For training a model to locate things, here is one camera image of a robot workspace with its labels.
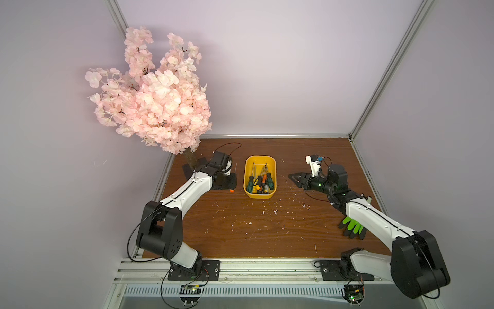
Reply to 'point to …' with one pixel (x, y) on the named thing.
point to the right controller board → (354, 293)
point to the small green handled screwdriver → (270, 181)
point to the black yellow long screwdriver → (255, 187)
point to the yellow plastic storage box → (260, 163)
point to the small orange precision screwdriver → (233, 190)
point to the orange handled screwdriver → (265, 185)
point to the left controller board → (190, 289)
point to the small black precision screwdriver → (260, 178)
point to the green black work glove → (352, 229)
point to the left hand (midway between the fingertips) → (238, 182)
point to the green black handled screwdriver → (249, 186)
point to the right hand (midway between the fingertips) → (293, 172)
